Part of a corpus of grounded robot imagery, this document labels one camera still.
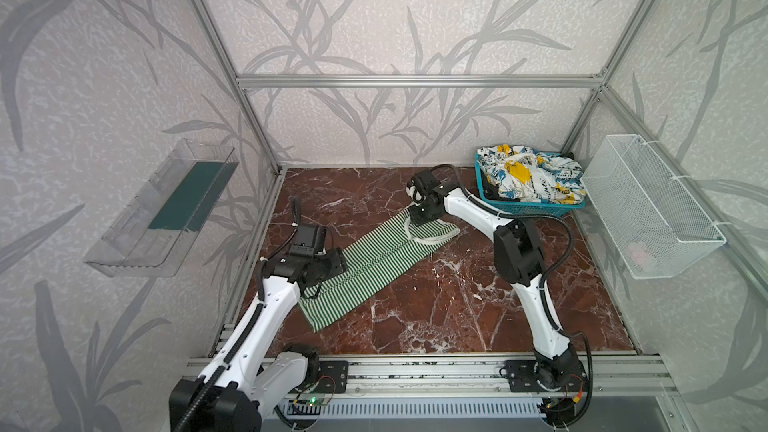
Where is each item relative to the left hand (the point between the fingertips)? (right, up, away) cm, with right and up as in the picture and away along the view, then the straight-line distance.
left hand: (341, 254), depth 81 cm
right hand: (+21, +11, +20) cm, 31 cm away
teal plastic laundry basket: (+57, +12, +20) cm, 62 cm away
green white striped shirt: (+8, -5, +12) cm, 16 cm away
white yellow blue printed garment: (+59, +23, +20) cm, 67 cm away
